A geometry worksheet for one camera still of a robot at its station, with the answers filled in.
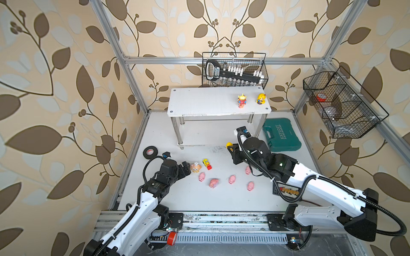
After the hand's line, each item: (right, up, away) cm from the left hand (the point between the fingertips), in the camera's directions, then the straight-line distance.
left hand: (181, 166), depth 83 cm
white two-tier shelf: (+15, +26, -9) cm, 32 cm away
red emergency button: (-2, -27, -16) cm, 31 cm away
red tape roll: (+72, +36, -3) cm, 80 cm away
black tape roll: (-23, +5, +16) cm, 28 cm away
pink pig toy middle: (+27, -8, +4) cm, 28 cm away
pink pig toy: (+10, -7, +4) cm, 13 cm away
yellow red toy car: (+13, -1, +10) cm, 16 cm away
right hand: (+24, +11, -11) cm, 29 cm away
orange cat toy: (+7, -2, +4) cm, 8 cm away
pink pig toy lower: (+37, -11, +1) cm, 38 cm away
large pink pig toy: (+17, -9, -1) cm, 19 cm away
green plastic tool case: (+61, +15, +18) cm, 65 cm away
